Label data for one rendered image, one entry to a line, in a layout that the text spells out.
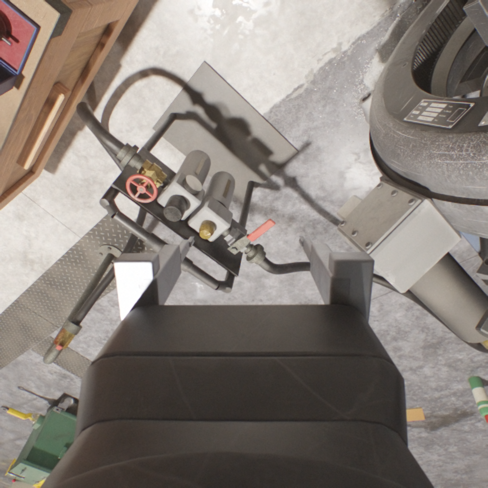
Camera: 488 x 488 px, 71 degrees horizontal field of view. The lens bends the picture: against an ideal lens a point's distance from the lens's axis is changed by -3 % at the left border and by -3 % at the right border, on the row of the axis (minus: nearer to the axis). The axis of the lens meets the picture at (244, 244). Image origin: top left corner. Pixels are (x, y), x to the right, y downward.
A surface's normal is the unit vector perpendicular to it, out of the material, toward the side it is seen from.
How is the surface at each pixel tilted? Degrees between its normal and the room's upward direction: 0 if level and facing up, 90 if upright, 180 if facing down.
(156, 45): 0
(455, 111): 90
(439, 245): 23
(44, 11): 0
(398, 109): 90
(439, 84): 75
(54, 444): 90
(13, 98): 0
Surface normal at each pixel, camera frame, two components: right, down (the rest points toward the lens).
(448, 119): -0.74, -0.57
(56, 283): -0.13, 0.63
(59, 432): 0.62, -0.55
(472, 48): 0.25, 0.25
